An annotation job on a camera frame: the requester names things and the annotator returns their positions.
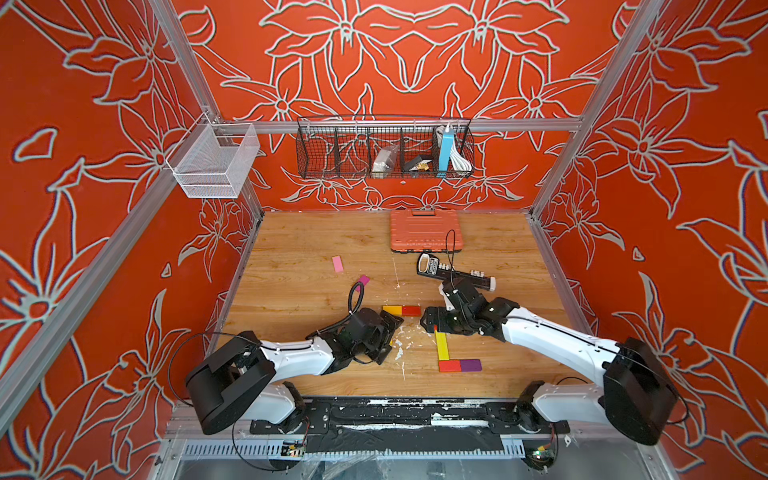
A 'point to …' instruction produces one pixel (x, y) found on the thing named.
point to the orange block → (394, 309)
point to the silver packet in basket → (384, 162)
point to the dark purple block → (471, 365)
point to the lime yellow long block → (443, 347)
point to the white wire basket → (213, 160)
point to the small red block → (411, 311)
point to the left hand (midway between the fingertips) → (404, 330)
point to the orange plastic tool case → (426, 231)
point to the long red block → (449, 366)
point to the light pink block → (337, 264)
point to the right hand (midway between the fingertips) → (426, 324)
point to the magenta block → (365, 279)
